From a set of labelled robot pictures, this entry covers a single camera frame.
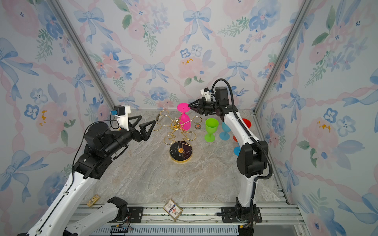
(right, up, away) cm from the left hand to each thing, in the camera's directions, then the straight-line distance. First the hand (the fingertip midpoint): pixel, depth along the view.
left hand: (147, 119), depth 61 cm
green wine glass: (+31, -3, +29) cm, 43 cm away
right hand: (+17, +8, +19) cm, 27 cm away
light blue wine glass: (+42, -10, +43) cm, 61 cm away
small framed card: (+9, -45, +13) cm, 48 cm away
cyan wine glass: (+49, -19, +39) cm, 66 cm away
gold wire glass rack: (+11, -19, +34) cm, 40 cm away
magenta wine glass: (+15, 0, +15) cm, 21 cm away
